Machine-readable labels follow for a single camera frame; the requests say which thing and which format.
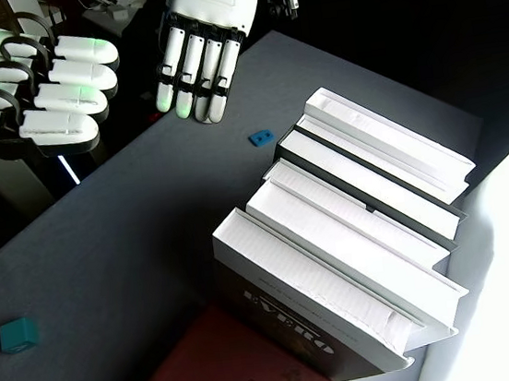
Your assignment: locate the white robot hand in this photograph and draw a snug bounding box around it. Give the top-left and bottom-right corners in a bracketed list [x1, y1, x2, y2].
[142, 0, 277, 132]
[0, 1, 132, 165]

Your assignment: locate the white K book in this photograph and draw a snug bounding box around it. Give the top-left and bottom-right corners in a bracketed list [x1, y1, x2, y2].
[301, 69, 480, 207]

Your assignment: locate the black The Most Excellent book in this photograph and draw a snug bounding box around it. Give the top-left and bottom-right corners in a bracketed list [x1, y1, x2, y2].
[271, 108, 471, 262]

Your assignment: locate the black COVERING COMMUTE book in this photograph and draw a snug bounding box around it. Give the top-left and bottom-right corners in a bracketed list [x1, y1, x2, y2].
[260, 137, 462, 286]

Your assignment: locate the white K book numbered 0001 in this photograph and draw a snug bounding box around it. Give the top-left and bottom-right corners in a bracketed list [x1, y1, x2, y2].
[291, 94, 470, 223]

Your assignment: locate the white book with EVER lettering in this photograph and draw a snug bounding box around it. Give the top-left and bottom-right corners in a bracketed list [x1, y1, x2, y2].
[207, 185, 433, 381]

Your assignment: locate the small blue block with holes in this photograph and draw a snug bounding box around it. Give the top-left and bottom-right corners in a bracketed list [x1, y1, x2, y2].
[247, 128, 276, 149]

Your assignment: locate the teal cube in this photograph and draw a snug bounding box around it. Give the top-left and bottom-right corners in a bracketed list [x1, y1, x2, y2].
[0, 314, 41, 356]

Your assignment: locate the red leather bookend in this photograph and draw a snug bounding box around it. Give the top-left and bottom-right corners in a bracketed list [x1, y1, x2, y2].
[129, 292, 333, 381]

